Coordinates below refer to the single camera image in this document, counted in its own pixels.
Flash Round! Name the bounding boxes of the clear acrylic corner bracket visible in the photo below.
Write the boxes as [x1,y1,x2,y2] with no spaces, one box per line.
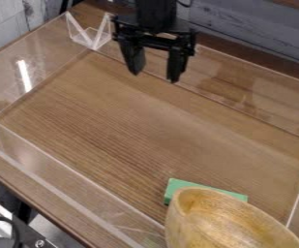
[65,13,111,50]

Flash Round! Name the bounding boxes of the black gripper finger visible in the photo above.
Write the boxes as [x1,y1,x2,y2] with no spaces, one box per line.
[118,39,147,76]
[167,46,189,83]

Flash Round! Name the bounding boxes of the brown wooden bowl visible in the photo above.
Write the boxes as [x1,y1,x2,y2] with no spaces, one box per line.
[165,187,299,248]

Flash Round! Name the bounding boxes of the green block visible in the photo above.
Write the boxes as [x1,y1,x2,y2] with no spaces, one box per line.
[163,178,248,205]

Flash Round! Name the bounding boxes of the black cable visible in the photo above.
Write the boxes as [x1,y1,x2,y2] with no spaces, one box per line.
[0,215,23,248]

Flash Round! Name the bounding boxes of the black metal table bracket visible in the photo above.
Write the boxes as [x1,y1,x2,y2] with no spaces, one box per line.
[13,216,58,248]

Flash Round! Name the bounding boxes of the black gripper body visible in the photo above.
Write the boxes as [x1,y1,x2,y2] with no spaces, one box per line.
[111,15,197,55]

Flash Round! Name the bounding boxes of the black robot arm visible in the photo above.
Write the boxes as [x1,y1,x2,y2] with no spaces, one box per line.
[111,0,197,83]

